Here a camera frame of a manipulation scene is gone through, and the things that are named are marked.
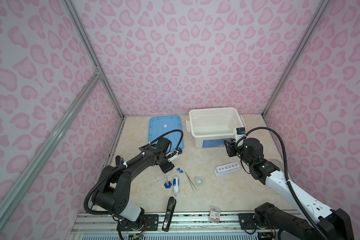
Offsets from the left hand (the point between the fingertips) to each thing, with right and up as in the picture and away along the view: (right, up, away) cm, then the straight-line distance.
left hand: (168, 161), depth 89 cm
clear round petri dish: (+67, -2, +1) cm, 67 cm away
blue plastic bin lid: (-9, +22, +25) cm, 35 cm away
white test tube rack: (+34, -4, -3) cm, 34 cm away
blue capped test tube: (+7, -7, +1) cm, 10 cm away
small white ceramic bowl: (+18, -11, -3) cm, 21 cm away
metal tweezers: (+14, -13, -4) cm, 19 cm away
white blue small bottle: (+5, -12, -6) cm, 14 cm away
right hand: (+32, +14, -11) cm, 37 cm away
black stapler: (+2, -23, -16) cm, 28 cm away
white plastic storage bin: (+30, +21, +23) cm, 43 cm away
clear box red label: (+24, -24, -16) cm, 38 cm away
